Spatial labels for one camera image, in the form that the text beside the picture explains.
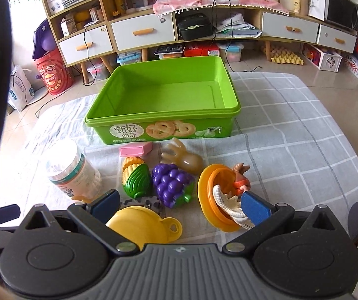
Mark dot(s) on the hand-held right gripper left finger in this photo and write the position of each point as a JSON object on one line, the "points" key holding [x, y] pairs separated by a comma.
{"points": [[105, 205]]}

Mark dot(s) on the clear storage box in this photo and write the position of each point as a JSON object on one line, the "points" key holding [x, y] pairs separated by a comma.
{"points": [[99, 72], [169, 52], [235, 53], [129, 59]]}

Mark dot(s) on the stack of folded papers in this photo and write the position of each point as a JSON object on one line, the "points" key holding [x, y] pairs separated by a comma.
{"points": [[238, 25]]}

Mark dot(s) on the black microwave oven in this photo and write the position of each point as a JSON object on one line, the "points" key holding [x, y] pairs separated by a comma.
{"points": [[342, 11]]}

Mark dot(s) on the white ribbed toy shell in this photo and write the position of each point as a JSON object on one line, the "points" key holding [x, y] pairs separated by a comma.
{"points": [[228, 206]]}

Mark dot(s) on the pink fringed cloth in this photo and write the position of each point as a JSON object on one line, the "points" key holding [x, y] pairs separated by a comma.
{"points": [[247, 1]]}

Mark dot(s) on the yellow egg tray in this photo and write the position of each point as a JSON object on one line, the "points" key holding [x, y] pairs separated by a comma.
{"points": [[286, 58]]}

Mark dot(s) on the red toy figure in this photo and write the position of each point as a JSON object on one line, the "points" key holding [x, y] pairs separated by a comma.
{"points": [[240, 179]]}

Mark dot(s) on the white plastic bag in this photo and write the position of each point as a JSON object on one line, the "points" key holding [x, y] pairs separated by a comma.
{"points": [[21, 89]]}

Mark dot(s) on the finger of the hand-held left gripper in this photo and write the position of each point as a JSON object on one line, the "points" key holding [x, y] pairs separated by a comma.
{"points": [[4, 214]]}

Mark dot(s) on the purple toy grapes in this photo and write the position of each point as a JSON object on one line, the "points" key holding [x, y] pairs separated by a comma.
{"points": [[169, 184]]}

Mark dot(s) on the clear plastic jar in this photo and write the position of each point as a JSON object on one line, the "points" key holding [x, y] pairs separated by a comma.
{"points": [[69, 172]]}

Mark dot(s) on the grey spotted toy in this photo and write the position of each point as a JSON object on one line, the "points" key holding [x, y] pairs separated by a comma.
{"points": [[149, 201]]}

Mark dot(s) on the grey checked cloth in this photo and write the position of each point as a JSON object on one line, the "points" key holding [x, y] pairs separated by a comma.
{"points": [[291, 131]]}

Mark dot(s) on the purple ball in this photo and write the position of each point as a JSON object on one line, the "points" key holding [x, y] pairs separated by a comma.
{"points": [[48, 37]]}

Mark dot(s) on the green plastic box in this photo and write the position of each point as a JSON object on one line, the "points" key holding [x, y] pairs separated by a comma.
{"points": [[166, 100]]}

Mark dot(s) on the wooden cabinet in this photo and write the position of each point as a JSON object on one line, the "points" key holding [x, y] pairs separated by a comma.
{"points": [[104, 15]]}

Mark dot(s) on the white cabinet drawer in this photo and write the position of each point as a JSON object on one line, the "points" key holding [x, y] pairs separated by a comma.
{"points": [[143, 31], [336, 39], [85, 45], [289, 28]]}

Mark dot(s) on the toy corn cob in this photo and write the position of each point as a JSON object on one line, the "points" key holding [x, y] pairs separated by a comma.
{"points": [[135, 178]]}

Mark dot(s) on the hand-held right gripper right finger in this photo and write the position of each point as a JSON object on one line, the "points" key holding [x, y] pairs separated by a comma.
{"points": [[255, 208]]}

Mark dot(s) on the yellow toy cup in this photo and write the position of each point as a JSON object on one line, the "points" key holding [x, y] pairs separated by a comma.
{"points": [[135, 225]]}

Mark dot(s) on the black bag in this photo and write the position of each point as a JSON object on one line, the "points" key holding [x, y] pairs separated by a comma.
{"points": [[196, 28]]}

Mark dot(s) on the red flat box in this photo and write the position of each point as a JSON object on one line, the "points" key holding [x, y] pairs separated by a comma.
{"points": [[202, 50]]}

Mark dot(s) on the translucent beige toy hand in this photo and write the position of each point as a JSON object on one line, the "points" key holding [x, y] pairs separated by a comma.
{"points": [[185, 159]]}

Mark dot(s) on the orange toy bowl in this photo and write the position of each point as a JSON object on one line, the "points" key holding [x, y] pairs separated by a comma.
{"points": [[208, 193]]}

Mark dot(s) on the red printed bucket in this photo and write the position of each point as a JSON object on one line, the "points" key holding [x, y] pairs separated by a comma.
{"points": [[54, 73]]}

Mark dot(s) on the pink toy block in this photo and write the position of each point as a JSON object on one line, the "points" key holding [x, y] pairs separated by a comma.
{"points": [[134, 150]]}

